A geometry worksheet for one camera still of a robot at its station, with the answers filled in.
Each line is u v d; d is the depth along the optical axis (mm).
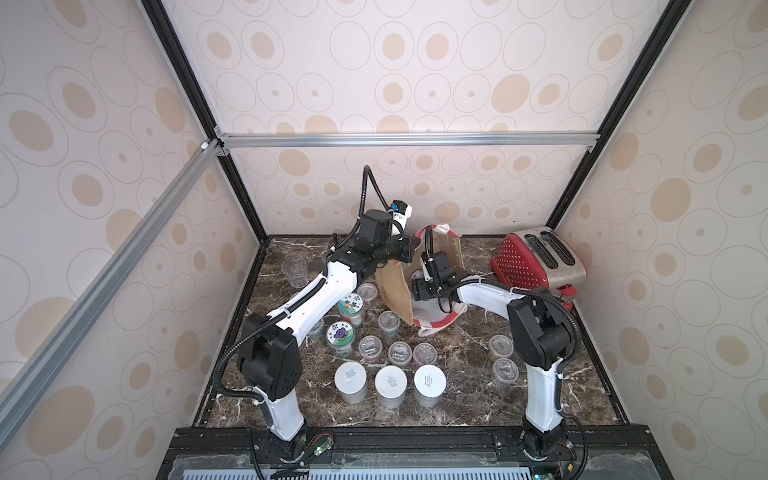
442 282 758
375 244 625
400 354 833
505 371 823
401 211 700
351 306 899
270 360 454
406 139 1517
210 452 731
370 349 838
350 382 747
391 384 744
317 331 876
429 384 745
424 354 834
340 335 844
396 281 879
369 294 969
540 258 875
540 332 529
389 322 900
